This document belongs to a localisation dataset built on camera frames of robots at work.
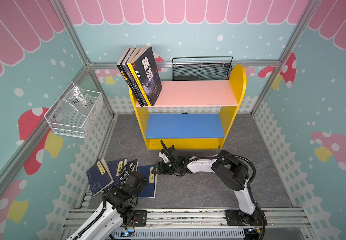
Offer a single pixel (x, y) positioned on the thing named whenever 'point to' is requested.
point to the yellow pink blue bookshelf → (192, 115)
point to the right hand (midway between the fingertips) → (153, 172)
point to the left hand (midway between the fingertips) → (142, 185)
